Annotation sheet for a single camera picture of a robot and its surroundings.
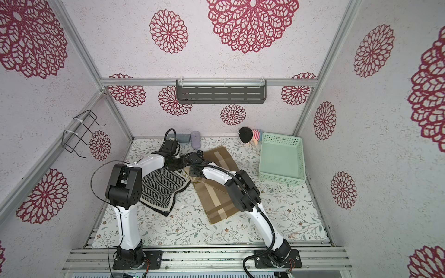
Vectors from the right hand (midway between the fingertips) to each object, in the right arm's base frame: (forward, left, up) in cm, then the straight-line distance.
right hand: (193, 168), depth 102 cm
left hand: (+3, +5, +1) cm, 6 cm away
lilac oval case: (+24, +2, 0) cm, 24 cm away
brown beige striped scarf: (-20, -16, -1) cm, 25 cm away
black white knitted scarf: (-13, +17, 0) cm, 22 cm away
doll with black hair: (+24, -33, +4) cm, 41 cm away
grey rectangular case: (+26, +11, 0) cm, 28 cm away
